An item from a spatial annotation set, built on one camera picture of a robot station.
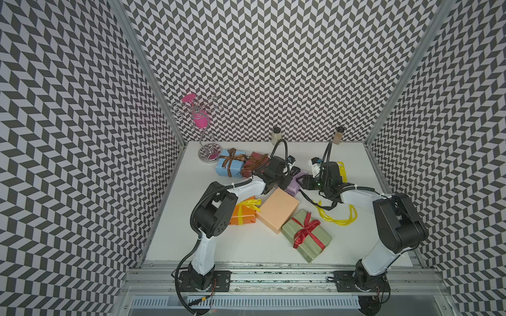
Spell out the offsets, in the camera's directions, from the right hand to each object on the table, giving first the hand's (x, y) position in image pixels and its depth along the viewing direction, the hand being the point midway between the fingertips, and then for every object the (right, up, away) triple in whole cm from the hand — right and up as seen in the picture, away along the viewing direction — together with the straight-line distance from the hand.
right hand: (300, 181), depth 94 cm
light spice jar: (-10, +24, +19) cm, 32 cm away
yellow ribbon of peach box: (+25, +5, +11) cm, 28 cm away
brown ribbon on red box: (-22, +9, +7) cm, 25 cm away
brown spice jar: (+26, +25, +21) cm, 42 cm away
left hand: (-6, +2, +1) cm, 6 cm away
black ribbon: (+13, -13, 0) cm, 18 cm away
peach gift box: (-12, -12, -7) cm, 18 cm away
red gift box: (-26, +10, +8) cm, 29 cm away
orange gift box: (-24, -13, -11) cm, 29 cm away
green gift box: (0, -24, -18) cm, 30 cm away
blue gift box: (-34, +9, +5) cm, 36 cm away
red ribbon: (-2, -19, -16) cm, 25 cm away
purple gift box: (-3, -2, -2) cm, 4 cm away
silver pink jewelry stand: (-52, +39, +11) cm, 66 cm away
